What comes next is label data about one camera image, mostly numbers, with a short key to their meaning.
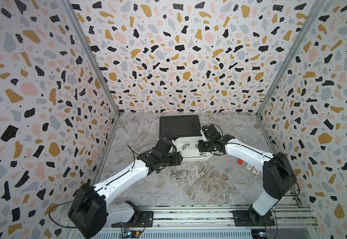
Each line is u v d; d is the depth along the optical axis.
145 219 0.74
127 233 0.71
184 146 1.01
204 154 0.97
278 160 0.48
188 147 1.01
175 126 1.08
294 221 0.75
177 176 0.89
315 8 0.72
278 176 0.46
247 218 0.73
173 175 0.88
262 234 0.70
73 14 0.72
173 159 0.72
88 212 0.39
